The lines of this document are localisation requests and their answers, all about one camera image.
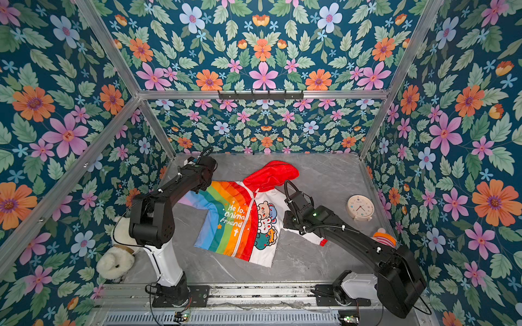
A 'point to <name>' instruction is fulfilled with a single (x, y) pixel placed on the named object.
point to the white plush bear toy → (118, 261)
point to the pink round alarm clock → (360, 207)
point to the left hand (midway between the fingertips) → (179, 184)
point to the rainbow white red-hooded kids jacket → (246, 221)
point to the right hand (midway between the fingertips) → (289, 217)
